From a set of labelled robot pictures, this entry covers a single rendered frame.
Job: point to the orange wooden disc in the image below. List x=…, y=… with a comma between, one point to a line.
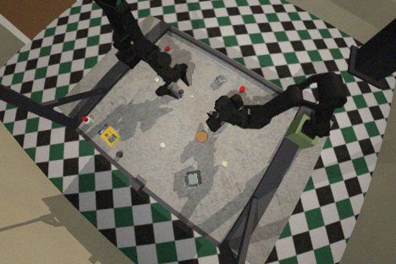
x=201, y=137

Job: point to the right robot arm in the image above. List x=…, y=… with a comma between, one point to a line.
x=331, y=93

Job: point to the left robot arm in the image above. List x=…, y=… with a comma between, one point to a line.
x=126, y=28

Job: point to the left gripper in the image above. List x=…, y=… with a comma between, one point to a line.
x=163, y=89

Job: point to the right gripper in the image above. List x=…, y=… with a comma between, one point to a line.
x=213, y=123

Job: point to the grey flat bar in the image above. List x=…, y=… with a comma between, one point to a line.
x=216, y=61

